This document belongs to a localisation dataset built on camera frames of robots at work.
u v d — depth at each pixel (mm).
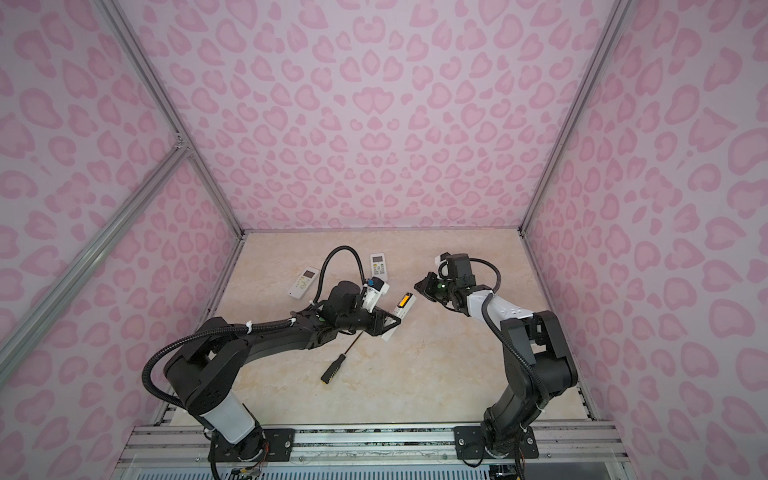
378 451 734
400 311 833
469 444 734
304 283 1034
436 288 819
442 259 874
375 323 750
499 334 470
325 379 819
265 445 718
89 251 635
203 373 456
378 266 1068
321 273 705
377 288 782
